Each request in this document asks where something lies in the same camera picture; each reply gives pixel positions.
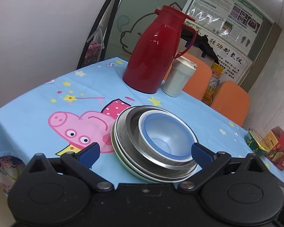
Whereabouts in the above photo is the white plate with blue rim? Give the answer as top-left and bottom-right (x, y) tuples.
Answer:
(110, 105), (200, 183)

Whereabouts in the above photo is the white ribbed bowl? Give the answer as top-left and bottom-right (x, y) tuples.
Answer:
(137, 110), (197, 161)

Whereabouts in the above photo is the stainless steel bowl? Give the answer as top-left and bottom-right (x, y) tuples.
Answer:
(114, 105), (199, 179)

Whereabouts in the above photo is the blue translucent plastic bowl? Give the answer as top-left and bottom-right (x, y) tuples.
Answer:
(141, 113), (195, 159)

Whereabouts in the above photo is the green instant noodle bowl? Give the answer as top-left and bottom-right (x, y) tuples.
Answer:
(245, 128), (270, 156)

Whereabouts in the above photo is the blue cartoon tablecloth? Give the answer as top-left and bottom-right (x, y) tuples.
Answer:
(0, 56), (284, 195)

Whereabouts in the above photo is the right orange chair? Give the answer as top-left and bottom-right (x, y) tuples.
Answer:
(210, 80), (250, 127)

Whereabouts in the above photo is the orange chair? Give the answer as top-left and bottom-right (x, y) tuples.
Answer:
(164, 53), (212, 100)
(210, 80), (250, 127)

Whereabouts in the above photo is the red cracker box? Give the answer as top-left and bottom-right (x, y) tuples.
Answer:
(264, 126), (284, 171)

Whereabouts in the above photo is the left orange chair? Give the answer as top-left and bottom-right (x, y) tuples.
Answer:
(164, 53), (212, 100)

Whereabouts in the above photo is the yellow snack bag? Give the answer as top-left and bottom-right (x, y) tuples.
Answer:
(202, 63), (224, 106)

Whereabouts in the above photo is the white tumbler cup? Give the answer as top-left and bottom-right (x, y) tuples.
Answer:
(162, 56), (197, 97)

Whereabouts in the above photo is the white poster with text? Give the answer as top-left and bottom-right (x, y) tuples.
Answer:
(185, 19), (254, 85)

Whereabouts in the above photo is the black metal rack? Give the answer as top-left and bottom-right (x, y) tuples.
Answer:
(77, 0), (121, 69)

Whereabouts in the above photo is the brown cardboard box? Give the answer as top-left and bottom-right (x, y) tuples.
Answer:
(187, 42), (214, 67)

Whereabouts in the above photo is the black cloth on box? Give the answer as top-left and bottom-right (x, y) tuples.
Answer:
(179, 29), (218, 64)

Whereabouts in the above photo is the red thermos jug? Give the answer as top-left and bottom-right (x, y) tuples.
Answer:
(122, 6), (197, 94)

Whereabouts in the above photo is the green white wall poster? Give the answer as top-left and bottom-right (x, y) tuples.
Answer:
(183, 0), (273, 61)

